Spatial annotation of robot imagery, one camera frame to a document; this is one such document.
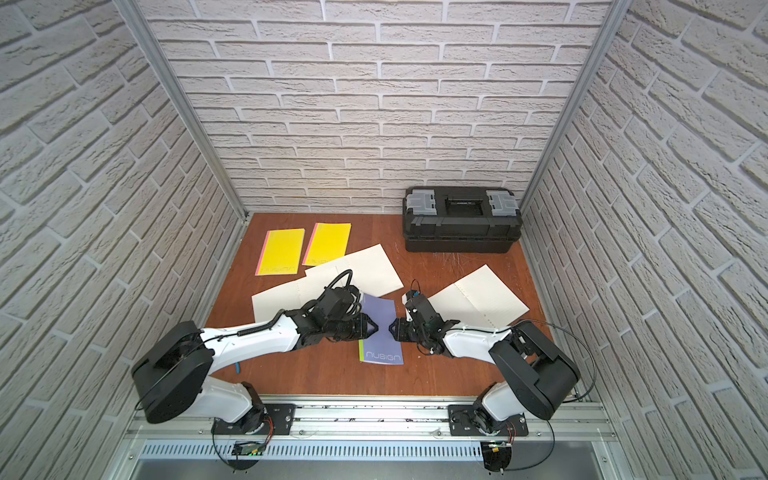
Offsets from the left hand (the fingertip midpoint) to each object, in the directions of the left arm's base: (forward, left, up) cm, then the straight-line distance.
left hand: (380, 327), depth 82 cm
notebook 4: (-4, 0, -5) cm, 6 cm away
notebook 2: (+37, +20, -6) cm, 42 cm away
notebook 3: (+15, +31, -9) cm, 35 cm away
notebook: (+32, +37, -7) cm, 50 cm away
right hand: (+2, -5, -7) cm, 9 cm away
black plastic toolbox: (+33, -24, +10) cm, 42 cm away
